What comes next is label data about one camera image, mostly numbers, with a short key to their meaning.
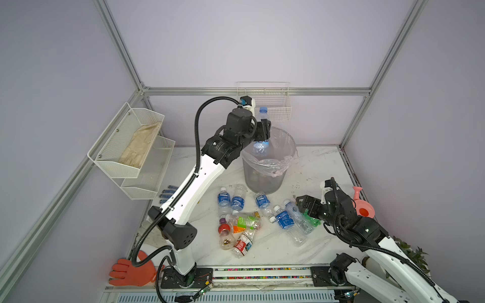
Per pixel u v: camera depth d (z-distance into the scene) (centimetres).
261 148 67
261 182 92
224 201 91
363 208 81
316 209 64
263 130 58
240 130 49
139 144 80
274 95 93
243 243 78
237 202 89
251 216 88
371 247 47
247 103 56
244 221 78
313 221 83
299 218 86
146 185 92
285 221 84
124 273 74
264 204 91
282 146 93
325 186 64
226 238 83
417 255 60
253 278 75
